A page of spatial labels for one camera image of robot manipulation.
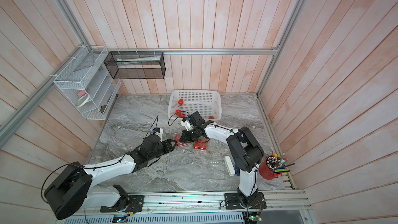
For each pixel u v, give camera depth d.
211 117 1.03
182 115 1.05
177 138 0.93
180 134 0.96
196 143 0.90
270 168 0.69
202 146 0.89
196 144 0.90
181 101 1.11
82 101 0.81
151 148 0.66
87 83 0.73
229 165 0.82
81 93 0.82
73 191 0.41
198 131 0.70
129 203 0.72
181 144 0.90
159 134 0.79
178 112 1.04
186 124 0.86
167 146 0.75
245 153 0.50
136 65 1.04
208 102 1.14
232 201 0.73
